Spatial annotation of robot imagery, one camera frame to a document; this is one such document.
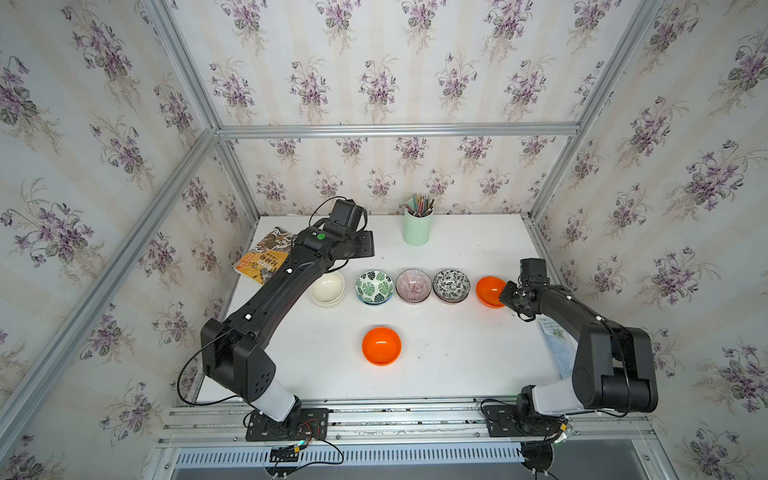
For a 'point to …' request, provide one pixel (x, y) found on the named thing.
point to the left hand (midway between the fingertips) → (371, 246)
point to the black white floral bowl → (451, 285)
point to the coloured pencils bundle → (421, 205)
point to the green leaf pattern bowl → (374, 287)
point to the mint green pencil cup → (417, 227)
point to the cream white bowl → (329, 289)
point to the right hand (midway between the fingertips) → (509, 297)
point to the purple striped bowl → (413, 285)
